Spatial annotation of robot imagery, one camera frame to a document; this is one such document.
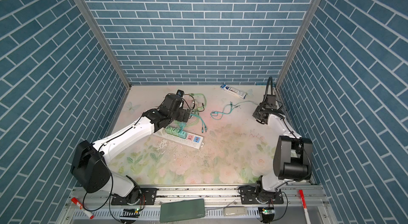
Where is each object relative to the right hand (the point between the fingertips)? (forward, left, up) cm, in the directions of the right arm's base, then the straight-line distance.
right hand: (258, 111), depth 93 cm
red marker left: (-53, +83, -8) cm, 99 cm away
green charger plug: (-16, +47, -3) cm, 50 cm away
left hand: (-7, +43, +8) cm, 45 cm away
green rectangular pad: (-51, +37, -9) cm, 63 cm away
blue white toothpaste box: (+23, +10, -9) cm, 26 cm away
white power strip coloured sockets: (-18, +36, -7) cm, 42 cm away
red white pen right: (-44, -18, -10) cm, 49 cm away
